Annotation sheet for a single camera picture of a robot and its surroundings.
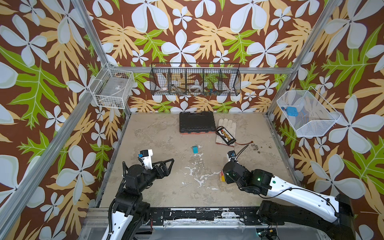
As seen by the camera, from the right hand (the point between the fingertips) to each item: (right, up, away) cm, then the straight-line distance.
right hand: (224, 170), depth 78 cm
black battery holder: (+8, +15, +24) cm, 29 cm away
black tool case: (-13, +26, +30) cm, 42 cm away
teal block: (-15, +8, +20) cm, 26 cm away
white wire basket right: (+47, +29, -1) cm, 56 cm away
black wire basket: (-15, +55, +19) cm, 60 cm away
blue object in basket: (+42, +32, +8) cm, 53 cm away
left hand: (-29, +7, -6) cm, 31 cm away
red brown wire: (+20, +11, +25) cm, 34 cm away
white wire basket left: (-64, +46, +9) cm, 80 cm away
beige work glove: (+12, +24, +33) cm, 43 cm away
